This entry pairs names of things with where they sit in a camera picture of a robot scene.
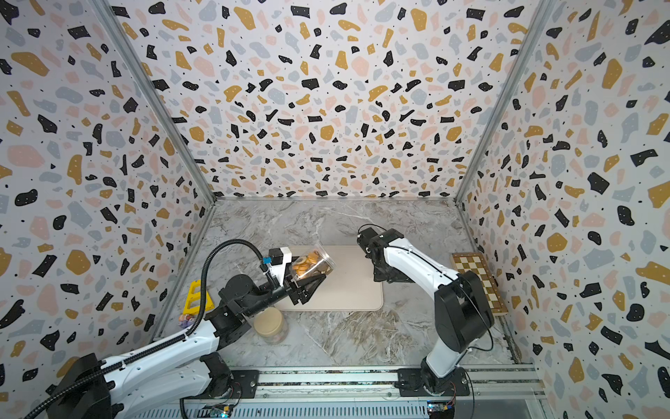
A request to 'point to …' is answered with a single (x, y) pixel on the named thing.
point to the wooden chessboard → (465, 262)
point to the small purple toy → (185, 320)
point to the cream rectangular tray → (350, 287)
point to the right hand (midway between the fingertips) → (398, 277)
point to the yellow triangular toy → (195, 295)
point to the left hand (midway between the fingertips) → (318, 267)
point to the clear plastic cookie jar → (314, 263)
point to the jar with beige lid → (271, 325)
